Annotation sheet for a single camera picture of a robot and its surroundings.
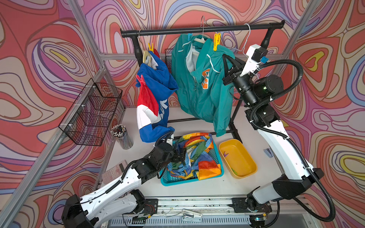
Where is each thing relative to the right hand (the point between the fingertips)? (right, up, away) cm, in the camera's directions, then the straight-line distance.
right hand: (222, 58), depth 50 cm
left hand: (-15, -38, +24) cm, 48 cm away
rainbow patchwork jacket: (-5, -47, +31) cm, 57 cm away
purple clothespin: (+13, -45, +42) cm, 63 cm away
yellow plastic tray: (+21, -47, +40) cm, 65 cm away
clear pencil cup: (-52, -29, +32) cm, 68 cm away
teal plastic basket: (-23, -57, +32) cm, 69 cm away
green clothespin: (+17, -53, +34) cm, 65 cm away
